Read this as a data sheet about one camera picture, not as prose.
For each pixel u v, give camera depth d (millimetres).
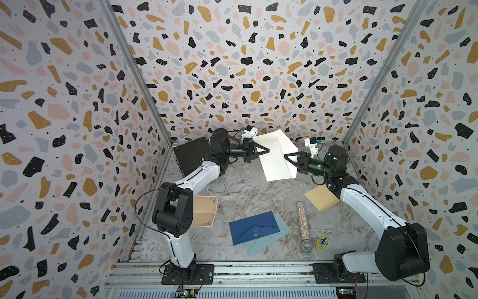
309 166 692
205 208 928
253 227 832
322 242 814
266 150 730
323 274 731
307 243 797
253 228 831
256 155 717
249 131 748
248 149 704
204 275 735
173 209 483
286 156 731
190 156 1158
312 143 730
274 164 712
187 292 704
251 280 731
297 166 693
